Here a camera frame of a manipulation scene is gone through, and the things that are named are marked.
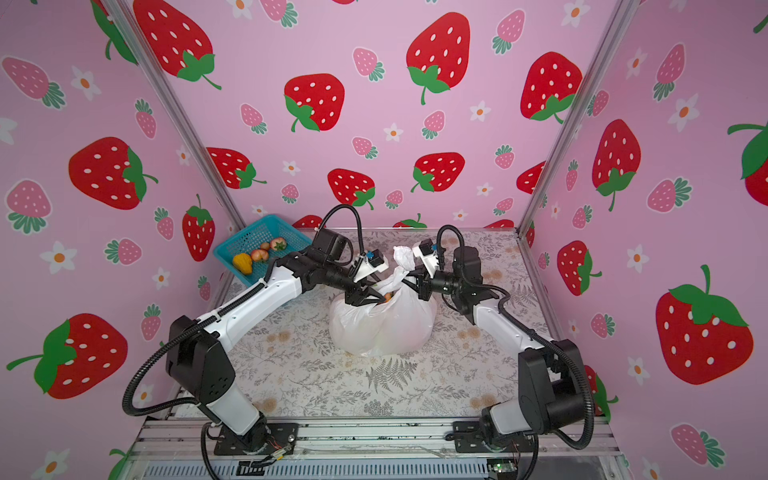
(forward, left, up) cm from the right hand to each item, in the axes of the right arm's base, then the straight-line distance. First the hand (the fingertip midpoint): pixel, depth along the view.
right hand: (399, 276), depth 79 cm
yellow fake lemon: (+12, +58, -16) cm, 61 cm away
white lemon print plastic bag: (-8, -1, -11) cm, 14 cm away
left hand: (-3, +4, -2) cm, 5 cm away
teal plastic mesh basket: (+18, +59, -18) cm, 64 cm away
